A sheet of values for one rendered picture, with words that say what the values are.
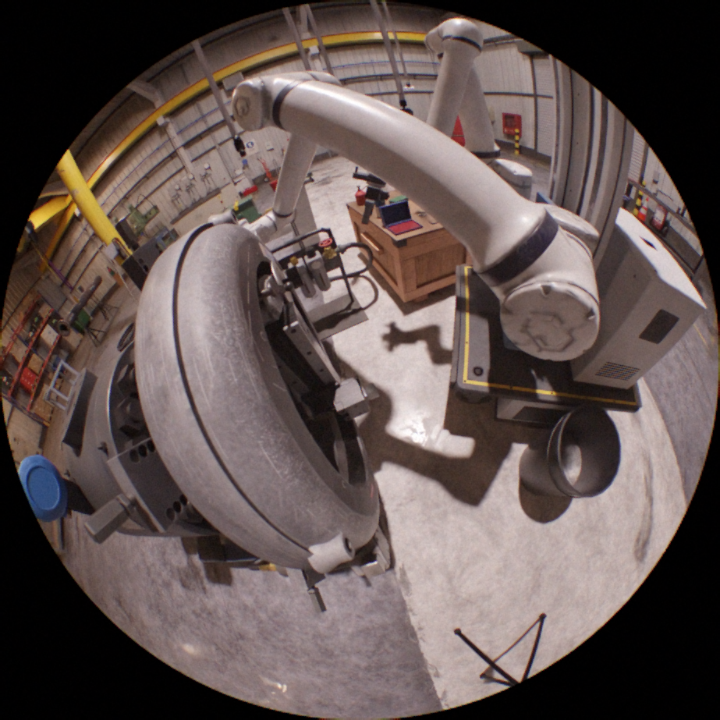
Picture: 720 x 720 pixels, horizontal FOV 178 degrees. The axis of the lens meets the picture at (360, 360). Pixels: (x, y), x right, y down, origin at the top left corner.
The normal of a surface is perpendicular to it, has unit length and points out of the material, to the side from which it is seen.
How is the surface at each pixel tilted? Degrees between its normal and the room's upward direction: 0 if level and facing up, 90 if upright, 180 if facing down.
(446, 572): 0
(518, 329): 97
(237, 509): 49
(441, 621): 0
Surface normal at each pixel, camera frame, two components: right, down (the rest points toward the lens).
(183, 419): 0.04, -0.02
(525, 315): -0.57, 0.76
